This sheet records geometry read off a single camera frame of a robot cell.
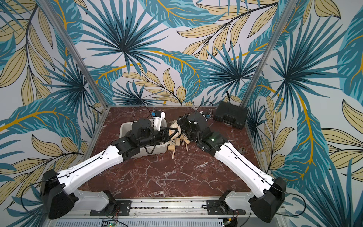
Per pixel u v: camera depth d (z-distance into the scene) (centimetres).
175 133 68
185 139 97
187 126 63
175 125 69
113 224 72
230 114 106
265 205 37
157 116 63
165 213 73
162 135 61
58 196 38
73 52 84
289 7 69
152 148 64
